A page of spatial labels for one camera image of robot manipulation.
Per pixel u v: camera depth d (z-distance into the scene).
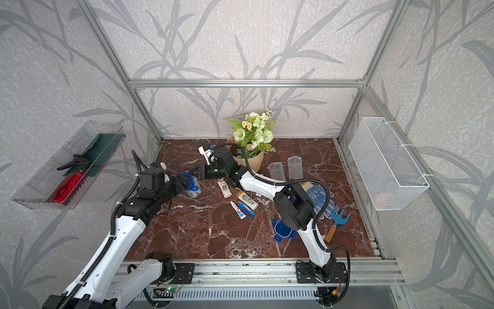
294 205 0.53
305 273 0.73
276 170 1.01
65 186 0.59
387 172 0.62
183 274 0.73
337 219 0.86
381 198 0.72
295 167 1.04
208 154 0.77
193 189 0.81
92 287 0.39
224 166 0.69
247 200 0.91
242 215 0.89
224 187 0.96
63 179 0.60
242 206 0.91
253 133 0.86
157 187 0.58
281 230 0.85
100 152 0.72
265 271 0.75
